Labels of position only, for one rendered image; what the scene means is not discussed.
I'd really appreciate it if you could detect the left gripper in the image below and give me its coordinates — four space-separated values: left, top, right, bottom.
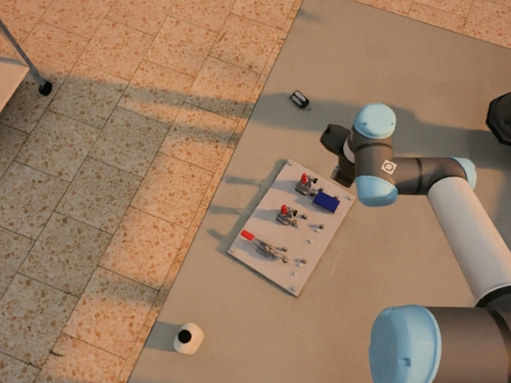
319 124 355 188

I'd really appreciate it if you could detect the white plastic bottle with black cap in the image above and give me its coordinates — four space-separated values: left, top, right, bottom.
174 323 203 354

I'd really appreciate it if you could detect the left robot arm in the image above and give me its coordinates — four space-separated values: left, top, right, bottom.
348 103 511 383

